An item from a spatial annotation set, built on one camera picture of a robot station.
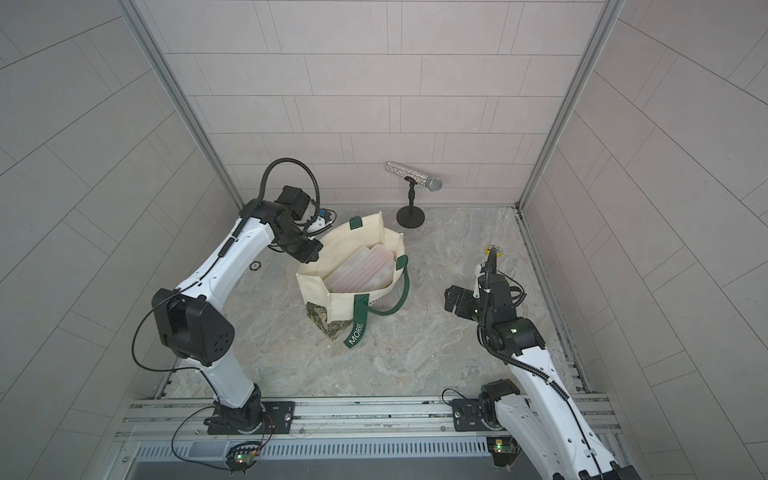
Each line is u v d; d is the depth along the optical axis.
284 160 0.67
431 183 0.93
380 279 0.83
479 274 0.70
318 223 0.74
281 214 0.59
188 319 0.47
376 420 0.72
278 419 0.71
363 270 0.85
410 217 1.12
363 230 0.87
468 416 0.71
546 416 0.43
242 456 0.64
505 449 0.68
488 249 1.02
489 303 0.57
